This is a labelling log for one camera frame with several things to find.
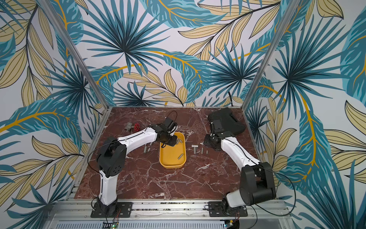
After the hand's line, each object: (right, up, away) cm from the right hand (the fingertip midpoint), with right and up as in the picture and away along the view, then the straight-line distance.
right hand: (208, 141), depth 89 cm
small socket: (0, -8, +5) cm, 9 cm away
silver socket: (-8, -4, +8) cm, 12 cm away
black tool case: (+15, +15, +23) cm, 32 cm away
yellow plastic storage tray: (-22, -10, +1) cm, 24 cm away
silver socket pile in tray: (-19, +1, -2) cm, 19 cm away
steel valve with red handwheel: (-50, +9, +14) cm, 52 cm away
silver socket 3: (-39, -6, +6) cm, 40 cm away
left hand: (-22, -1, +3) cm, 23 cm away
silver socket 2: (-3, -7, +6) cm, 9 cm away
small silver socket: (-31, +3, -24) cm, 39 cm away
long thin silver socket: (-8, -7, +6) cm, 12 cm away
